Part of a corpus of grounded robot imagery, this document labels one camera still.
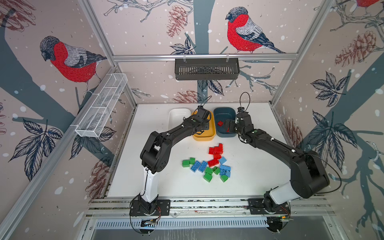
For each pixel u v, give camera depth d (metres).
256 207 0.73
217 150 0.93
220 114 1.13
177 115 1.11
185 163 0.88
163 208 0.73
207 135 0.97
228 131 0.81
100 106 0.77
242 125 0.67
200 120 0.74
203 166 0.88
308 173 0.45
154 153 0.52
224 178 0.82
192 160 0.89
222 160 0.90
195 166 0.88
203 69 1.07
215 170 0.84
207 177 0.83
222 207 0.75
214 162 0.88
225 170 0.83
